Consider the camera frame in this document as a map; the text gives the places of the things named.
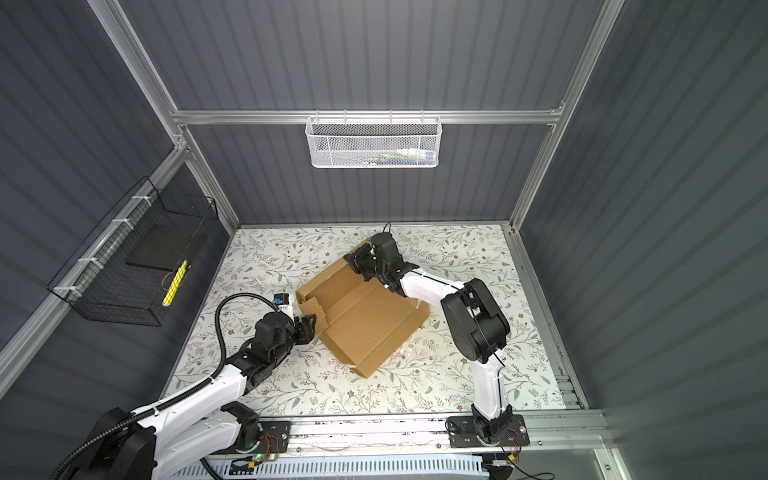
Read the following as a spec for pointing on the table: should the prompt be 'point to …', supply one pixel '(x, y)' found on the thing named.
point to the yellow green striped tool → (168, 300)
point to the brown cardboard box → (361, 321)
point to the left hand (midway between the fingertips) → (307, 317)
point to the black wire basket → (127, 270)
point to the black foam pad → (167, 246)
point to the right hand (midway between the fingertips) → (343, 258)
